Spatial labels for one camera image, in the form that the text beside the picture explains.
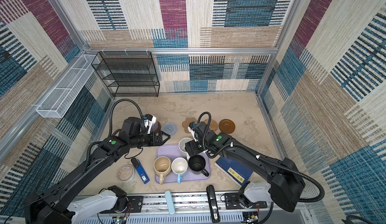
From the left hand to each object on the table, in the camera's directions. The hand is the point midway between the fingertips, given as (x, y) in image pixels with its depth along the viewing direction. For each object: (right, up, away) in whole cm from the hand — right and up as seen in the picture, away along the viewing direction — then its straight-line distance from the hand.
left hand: (165, 135), depth 75 cm
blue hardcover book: (+37, -21, +7) cm, 43 cm away
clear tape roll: (-22, -22, +8) cm, 33 cm away
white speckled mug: (+8, -7, +10) cm, 14 cm away
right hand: (+14, -7, +5) cm, 17 cm away
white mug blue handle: (+6, -18, +8) cm, 21 cm away
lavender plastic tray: (+1, -13, +16) cm, 21 cm away
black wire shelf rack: (-33, +38, +34) cm, 61 cm away
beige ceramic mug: (-3, -19, +9) cm, 21 cm away
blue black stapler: (-14, -20, +7) cm, 25 cm away
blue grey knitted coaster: (-2, 0, +25) cm, 25 cm away
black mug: (+16, -18, +10) cm, 26 cm away
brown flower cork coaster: (+8, +3, +28) cm, 29 cm away
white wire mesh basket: (-51, +16, -3) cm, 53 cm away
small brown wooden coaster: (+36, +1, +27) cm, 45 cm away
